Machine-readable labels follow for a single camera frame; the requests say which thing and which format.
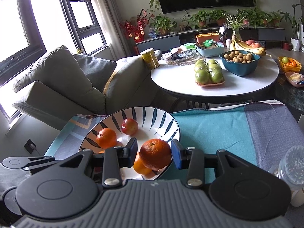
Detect small orange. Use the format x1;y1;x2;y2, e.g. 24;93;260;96
133;154;152;176

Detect large dimpled orange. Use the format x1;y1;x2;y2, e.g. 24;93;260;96
139;139;172;171

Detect red plum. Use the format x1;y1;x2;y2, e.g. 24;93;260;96
121;118;139;136

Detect striped white ceramic bowl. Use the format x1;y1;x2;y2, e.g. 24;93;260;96
78;106;181;181

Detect blue patterned tablecloth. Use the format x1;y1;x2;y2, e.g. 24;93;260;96
44;99;302;186

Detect white round coffee table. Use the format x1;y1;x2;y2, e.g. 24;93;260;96
151;54;279;103

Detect beige cushion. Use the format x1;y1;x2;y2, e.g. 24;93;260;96
103;55;159;115

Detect tray of green apples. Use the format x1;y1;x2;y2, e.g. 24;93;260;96
194;59;225;87

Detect grey sofa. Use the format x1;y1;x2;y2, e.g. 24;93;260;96
12;46;117;130

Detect clear vitamin bottle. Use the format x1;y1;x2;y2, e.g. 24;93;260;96
268;145;304;207

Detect glass plate of snacks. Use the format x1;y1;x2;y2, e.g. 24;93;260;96
161;49;206;65

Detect blue bowl of longans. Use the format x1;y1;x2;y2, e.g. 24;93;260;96
219;50;260;77

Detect yellow tin can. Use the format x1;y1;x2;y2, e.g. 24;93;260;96
141;48;159;70

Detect light blue snack tray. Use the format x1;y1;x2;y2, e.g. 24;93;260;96
196;42;226;58

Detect dark marble round table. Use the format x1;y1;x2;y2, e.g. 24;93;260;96
267;48;303;121

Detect grey tv cabinet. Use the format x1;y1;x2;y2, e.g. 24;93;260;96
136;27;286;52

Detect orange box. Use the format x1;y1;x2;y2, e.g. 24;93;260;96
195;32;220;43

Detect banana bunch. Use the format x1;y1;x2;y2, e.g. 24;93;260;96
229;35;266;57

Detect pink shallow dish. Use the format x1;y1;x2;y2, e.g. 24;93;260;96
285;72;304;88

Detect red flower decoration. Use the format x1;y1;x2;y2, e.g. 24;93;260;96
119;9;151;43

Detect yellow fruit basket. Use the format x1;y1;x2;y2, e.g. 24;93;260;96
278;57;302;73

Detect white potted tall plant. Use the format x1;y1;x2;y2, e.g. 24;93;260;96
279;4;303;52

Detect wall power socket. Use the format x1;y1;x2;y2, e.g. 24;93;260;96
24;139;36;154

